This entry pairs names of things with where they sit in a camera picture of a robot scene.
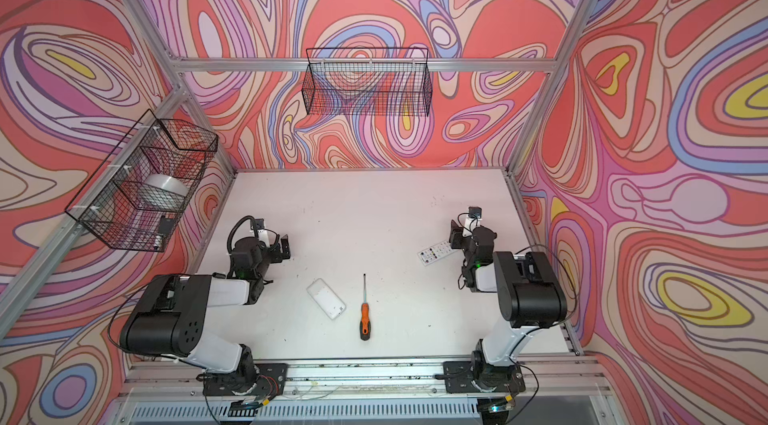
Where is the white remote control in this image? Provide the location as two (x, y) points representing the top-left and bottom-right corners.
(417, 240), (456, 266)

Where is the orange handled screwdriver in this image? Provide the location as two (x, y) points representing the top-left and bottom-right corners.
(359, 274), (371, 341)

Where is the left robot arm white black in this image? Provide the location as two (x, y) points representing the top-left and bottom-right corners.
(119, 234), (291, 401)

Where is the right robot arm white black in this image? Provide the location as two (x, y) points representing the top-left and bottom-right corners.
(442, 221), (568, 396)

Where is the white battery cover plate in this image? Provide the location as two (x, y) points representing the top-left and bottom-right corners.
(307, 278), (346, 320)

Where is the small black item in basket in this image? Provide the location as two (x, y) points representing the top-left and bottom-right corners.
(156, 215), (175, 240)

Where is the white tape roll in basket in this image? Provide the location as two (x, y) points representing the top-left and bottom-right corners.
(139, 174), (189, 211)

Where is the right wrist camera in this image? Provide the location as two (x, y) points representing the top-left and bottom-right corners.
(467, 206), (482, 220)

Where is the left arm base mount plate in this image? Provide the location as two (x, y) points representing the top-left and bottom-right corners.
(197, 362), (288, 398)

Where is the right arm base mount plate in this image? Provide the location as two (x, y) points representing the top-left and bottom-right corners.
(435, 361), (527, 396)

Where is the black wire basket left wall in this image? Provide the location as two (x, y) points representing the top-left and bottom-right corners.
(65, 110), (219, 252)

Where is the black wire basket wall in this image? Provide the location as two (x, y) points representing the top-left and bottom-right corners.
(301, 46), (433, 117)
(65, 110), (219, 252)

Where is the aluminium front rail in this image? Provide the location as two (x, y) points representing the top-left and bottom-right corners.
(107, 354), (622, 424)

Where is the black wire basket back wall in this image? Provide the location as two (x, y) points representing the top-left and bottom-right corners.
(301, 46), (433, 117)

